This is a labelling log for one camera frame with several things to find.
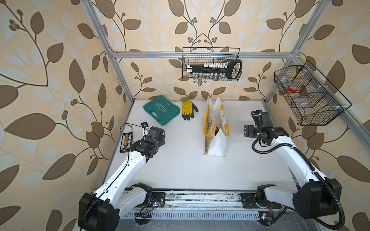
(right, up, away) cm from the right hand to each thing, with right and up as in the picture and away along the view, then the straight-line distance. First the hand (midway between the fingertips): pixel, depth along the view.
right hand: (255, 130), depth 83 cm
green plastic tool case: (-60, +13, +25) cm, 66 cm away
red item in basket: (+20, +24, -2) cm, 32 cm away
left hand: (-61, -4, -2) cm, 61 cm away
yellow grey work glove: (-40, +14, +32) cm, 53 cm away
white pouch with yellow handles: (-24, +1, -5) cm, 25 cm away
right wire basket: (+26, +16, -11) cm, 32 cm away
